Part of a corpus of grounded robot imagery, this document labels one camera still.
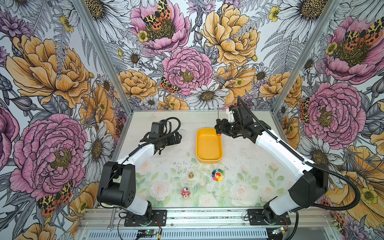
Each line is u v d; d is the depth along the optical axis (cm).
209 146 99
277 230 72
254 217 74
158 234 70
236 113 63
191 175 87
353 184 39
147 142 62
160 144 69
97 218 76
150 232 70
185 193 78
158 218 74
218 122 81
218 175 87
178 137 83
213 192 81
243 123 61
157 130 71
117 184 44
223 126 70
